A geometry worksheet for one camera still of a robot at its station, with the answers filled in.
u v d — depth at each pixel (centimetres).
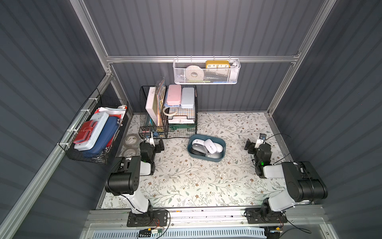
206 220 74
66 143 59
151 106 90
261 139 80
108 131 69
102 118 69
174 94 96
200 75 86
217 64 87
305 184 46
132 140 103
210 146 95
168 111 96
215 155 95
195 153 96
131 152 97
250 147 85
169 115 92
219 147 98
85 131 63
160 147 87
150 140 83
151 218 67
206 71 90
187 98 99
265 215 68
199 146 96
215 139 99
